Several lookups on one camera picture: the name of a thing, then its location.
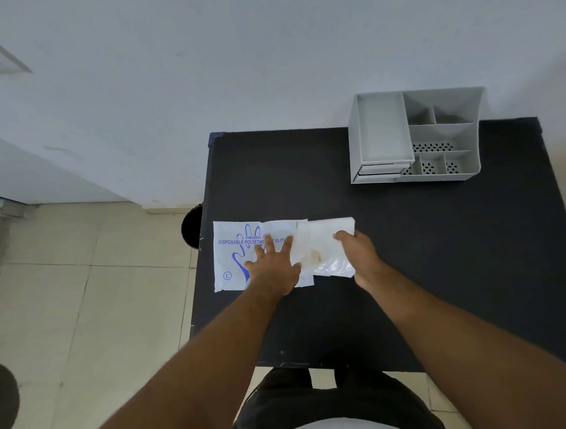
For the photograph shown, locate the black trousers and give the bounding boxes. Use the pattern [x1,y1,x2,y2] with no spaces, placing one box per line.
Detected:
[233,365,446,429]

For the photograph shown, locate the person's right forearm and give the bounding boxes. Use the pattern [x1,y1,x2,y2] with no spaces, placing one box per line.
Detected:
[366,261,566,429]

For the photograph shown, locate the grey plastic organiser tray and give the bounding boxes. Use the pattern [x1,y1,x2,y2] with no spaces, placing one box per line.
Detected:
[348,86,486,184]

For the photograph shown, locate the person's left forearm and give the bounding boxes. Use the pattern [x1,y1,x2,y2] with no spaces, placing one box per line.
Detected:
[99,278,287,429]

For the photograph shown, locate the person's right hand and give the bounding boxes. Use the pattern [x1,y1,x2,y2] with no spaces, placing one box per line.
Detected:
[332,229,386,292]

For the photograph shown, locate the white wall switch plate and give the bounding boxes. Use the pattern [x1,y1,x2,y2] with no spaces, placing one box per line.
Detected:
[0,44,34,75]

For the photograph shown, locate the person's left hand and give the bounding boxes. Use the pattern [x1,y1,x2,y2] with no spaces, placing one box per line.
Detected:
[243,235,303,297]

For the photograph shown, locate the white shirt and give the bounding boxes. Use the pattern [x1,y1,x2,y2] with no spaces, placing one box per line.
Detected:
[294,417,401,429]

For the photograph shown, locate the white glove packet blue print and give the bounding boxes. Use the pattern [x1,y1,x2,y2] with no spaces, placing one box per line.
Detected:
[212,219,315,293]

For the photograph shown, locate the black trash bin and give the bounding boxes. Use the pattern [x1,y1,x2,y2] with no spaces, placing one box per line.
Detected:
[180,203,204,252]

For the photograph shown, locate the dark round floor mat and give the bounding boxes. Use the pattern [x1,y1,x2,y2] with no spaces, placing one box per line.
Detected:
[0,364,21,429]

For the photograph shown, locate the white door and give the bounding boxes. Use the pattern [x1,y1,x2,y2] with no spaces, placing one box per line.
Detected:
[0,139,129,205]

